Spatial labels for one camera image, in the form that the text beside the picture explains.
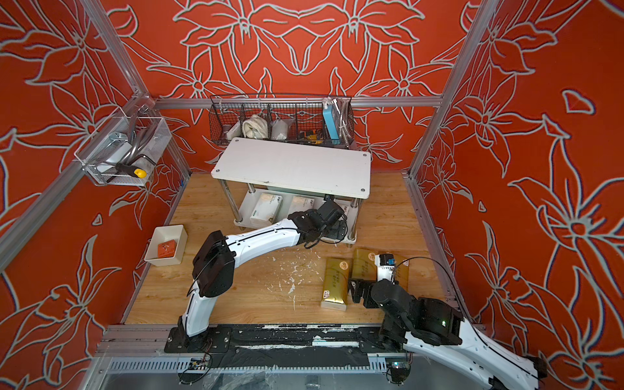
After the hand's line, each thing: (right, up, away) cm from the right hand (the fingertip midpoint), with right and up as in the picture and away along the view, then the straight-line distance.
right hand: (356, 284), depth 71 cm
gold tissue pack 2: (+4, +2, +11) cm, 12 cm away
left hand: (-4, +17, +16) cm, 23 cm away
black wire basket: (-17, +58, +27) cm, 66 cm away
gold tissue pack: (-5, -2, +7) cm, 9 cm away
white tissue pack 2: (-17, +23, +23) cm, 37 cm away
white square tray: (-73, +11, +25) cm, 78 cm away
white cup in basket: (-26, +53, +24) cm, 64 cm away
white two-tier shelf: (-26, +31, +1) cm, 40 cm away
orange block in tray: (-67, +6, +17) cm, 69 cm away
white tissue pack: (-31, +21, +23) cm, 44 cm away
